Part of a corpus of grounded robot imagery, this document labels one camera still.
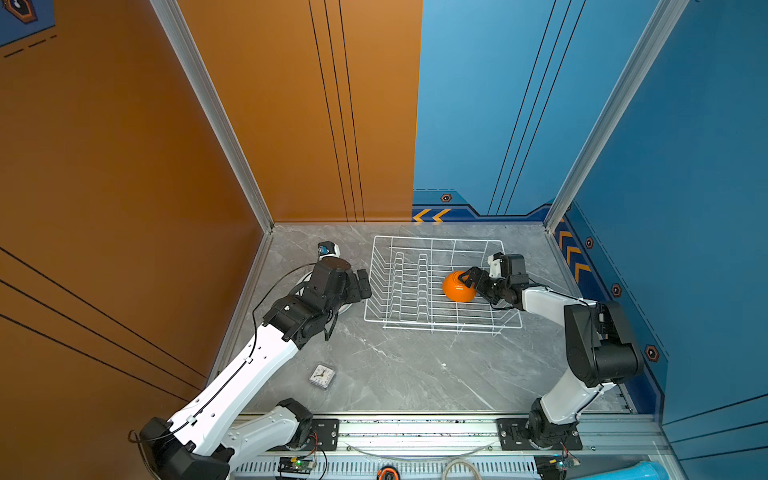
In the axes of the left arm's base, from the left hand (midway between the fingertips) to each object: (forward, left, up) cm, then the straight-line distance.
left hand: (354, 275), depth 74 cm
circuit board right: (-37, -48, -25) cm, 66 cm away
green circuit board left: (-37, +13, -26) cm, 47 cm away
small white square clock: (-17, +9, -23) cm, 31 cm away
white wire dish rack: (+13, -14, -25) cm, 32 cm away
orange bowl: (+9, -30, -20) cm, 37 cm away
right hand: (+11, -33, -19) cm, 40 cm away
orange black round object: (-38, -8, -23) cm, 45 cm away
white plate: (+2, +6, -21) cm, 22 cm away
